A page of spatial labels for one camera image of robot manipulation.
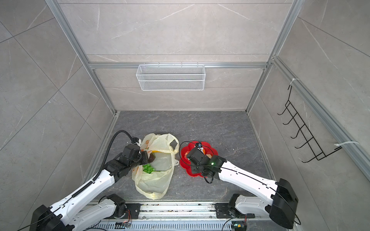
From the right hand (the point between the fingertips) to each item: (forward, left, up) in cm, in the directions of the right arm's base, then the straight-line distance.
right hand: (195, 163), depth 79 cm
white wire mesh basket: (+56, +15, +19) cm, 61 cm away
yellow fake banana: (+7, +22, +3) cm, 23 cm away
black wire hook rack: (-1, -52, +20) cm, 55 cm away
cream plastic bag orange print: (+9, +17, +4) cm, 20 cm away
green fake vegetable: (0, +28, -6) cm, 28 cm away
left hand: (+7, +28, +2) cm, 29 cm away
